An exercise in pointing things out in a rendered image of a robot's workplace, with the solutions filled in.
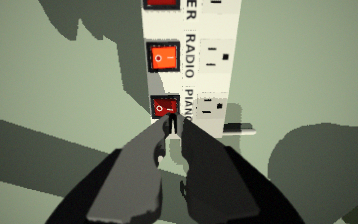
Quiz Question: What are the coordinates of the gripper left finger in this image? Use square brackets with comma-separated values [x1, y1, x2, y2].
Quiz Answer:
[45, 112, 173, 224]

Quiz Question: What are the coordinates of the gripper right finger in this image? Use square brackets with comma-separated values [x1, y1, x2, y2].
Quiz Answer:
[173, 112, 305, 224]

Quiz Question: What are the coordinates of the white power strip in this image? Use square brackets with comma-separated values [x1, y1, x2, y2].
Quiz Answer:
[141, 0, 256, 138]

